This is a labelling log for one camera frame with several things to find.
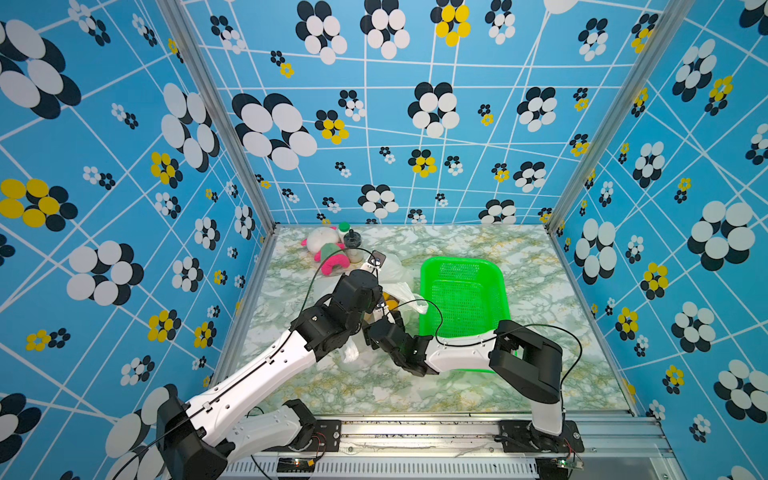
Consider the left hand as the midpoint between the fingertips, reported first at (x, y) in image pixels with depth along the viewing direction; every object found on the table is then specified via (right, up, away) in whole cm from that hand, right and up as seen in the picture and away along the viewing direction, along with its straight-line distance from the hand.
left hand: (365, 273), depth 74 cm
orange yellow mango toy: (+6, -8, +1) cm, 10 cm away
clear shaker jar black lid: (-7, +8, +28) cm, 30 cm away
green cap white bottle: (-11, +14, +35) cm, 39 cm away
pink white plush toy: (-16, +6, +30) cm, 34 cm away
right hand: (+2, -14, +14) cm, 20 cm away
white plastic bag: (+7, -2, +13) cm, 15 cm away
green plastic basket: (+31, -10, +27) cm, 42 cm away
